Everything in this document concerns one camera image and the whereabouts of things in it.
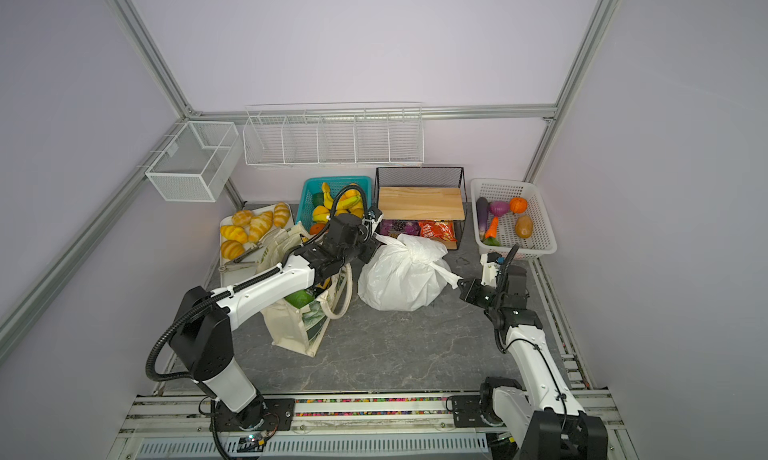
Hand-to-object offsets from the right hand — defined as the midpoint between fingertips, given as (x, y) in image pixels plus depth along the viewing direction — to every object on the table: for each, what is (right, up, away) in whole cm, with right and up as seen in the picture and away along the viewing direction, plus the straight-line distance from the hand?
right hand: (462, 284), depth 84 cm
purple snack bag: (-19, +16, +19) cm, 31 cm away
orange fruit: (-36, +29, +29) cm, 55 cm away
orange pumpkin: (+28, +25, +28) cm, 47 cm away
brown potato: (+28, +16, +23) cm, 40 cm away
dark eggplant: (+14, +23, +27) cm, 38 cm away
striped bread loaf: (-69, +17, +25) cm, 76 cm away
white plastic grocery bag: (-16, +3, -1) cm, 16 cm away
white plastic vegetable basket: (+32, +12, +18) cm, 38 cm away
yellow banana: (-35, +25, +29) cm, 52 cm away
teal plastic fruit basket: (-47, +28, +31) cm, 63 cm away
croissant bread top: (-77, +20, +28) cm, 84 cm away
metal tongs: (-73, +4, +18) cm, 75 cm away
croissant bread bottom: (-76, +9, +19) cm, 79 cm away
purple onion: (+20, +23, +27) cm, 41 cm away
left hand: (-25, +14, +1) cm, 29 cm away
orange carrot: (+16, +14, +23) cm, 31 cm away
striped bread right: (-63, +21, +29) cm, 73 cm away
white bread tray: (-74, 0, +17) cm, 76 cm away
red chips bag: (-4, +16, +22) cm, 27 cm away
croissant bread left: (-79, +14, +25) cm, 83 cm away
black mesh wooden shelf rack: (-9, +28, +18) cm, 35 cm away
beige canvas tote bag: (-42, -9, -12) cm, 45 cm away
